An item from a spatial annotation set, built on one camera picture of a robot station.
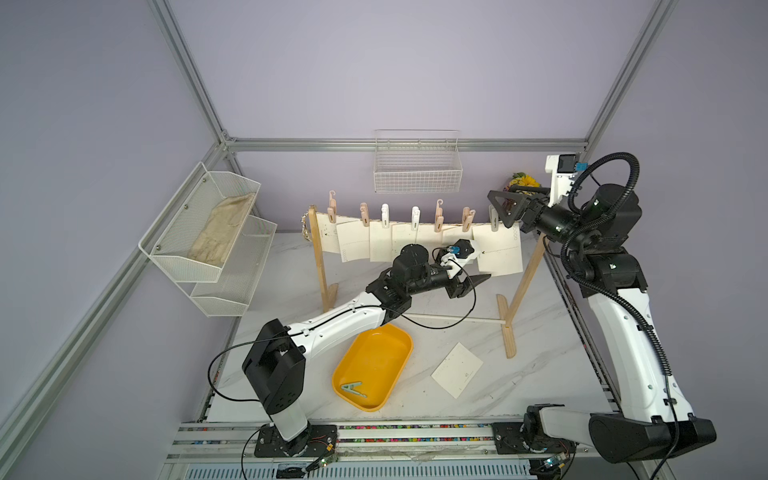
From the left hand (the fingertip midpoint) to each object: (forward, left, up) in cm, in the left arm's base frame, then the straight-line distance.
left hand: (479, 264), depth 69 cm
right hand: (+6, -2, +15) cm, 16 cm away
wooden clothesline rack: (+3, -17, -31) cm, 35 cm away
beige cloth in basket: (+12, +67, -2) cm, 68 cm away
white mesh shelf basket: (+6, +73, -20) cm, 76 cm away
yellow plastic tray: (-11, +27, -37) cm, 47 cm away
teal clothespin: (-19, +32, -31) cm, 48 cm away
